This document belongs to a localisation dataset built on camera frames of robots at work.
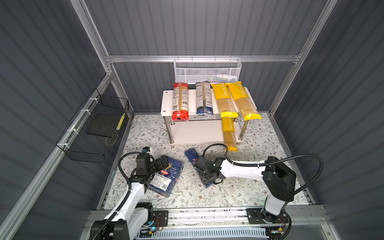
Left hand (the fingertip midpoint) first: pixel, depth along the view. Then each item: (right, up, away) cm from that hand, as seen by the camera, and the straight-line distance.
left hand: (161, 159), depth 87 cm
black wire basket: (-32, +15, -14) cm, 38 cm away
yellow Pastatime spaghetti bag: (+43, +17, +12) cm, 48 cm away
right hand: (+26, -11, -1) cm, 28 cm away
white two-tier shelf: (+23, +18, +21) cm, 36 cm away
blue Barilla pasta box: (+3, -10, -8) cm, 13 cm away
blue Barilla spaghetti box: (+18, +2, +6) cm, 19 cm away
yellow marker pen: (-20, +22, -7) cm, 31 cm away
